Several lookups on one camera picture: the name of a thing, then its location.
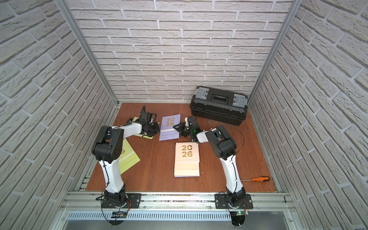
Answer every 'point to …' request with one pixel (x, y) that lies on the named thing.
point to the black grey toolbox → (228, 107)
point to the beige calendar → (187, 161)
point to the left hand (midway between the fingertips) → (163, 127)
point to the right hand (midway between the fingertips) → (174, 127)
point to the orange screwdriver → (263, 178)
